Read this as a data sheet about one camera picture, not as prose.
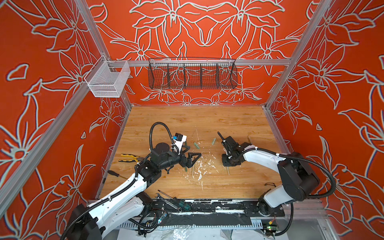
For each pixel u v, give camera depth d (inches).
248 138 39.5
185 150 29.3
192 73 38.4
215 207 29.2
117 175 33.2
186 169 34.3
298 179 17.3
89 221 15.7
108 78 37.2
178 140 25.0
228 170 33.6
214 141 38.4
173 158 24.4
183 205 28.6
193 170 33.6
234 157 26.8
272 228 26.9
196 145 38.2
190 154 24.5
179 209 28.6
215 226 27.4
